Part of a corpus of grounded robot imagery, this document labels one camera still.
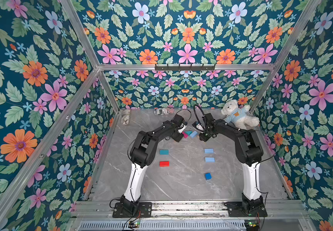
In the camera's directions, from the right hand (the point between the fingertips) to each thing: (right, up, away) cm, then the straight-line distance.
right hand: (203, 136), depth 104 cm
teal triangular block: (-11, +3, 0) cm, 11 cm away
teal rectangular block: (-28, -10, -9) cm, 31 cm away
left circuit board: (-41, -42, -32) cm, 67 cm away
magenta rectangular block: (-13, +1, 0) cm, 13 cm away
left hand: (-17, 0, -1) cm, 17 cm away
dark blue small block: (-1, -22, -19) cm, 29 cm away
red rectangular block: (-27, -17, -13) cm, 35 cm away
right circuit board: (+19, -42, -32) cm, 56 cm away
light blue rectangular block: (-7, +1, 0) cm, 7 cm away
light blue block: (+2, -9, -8) cm, 12 cm away
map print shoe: (-60, +16, +10) cm, 63 cm away
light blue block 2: (+2, -14, -13) cm, 19 cm away
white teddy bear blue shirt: (+27, +14, +2) cm, 31 cm away
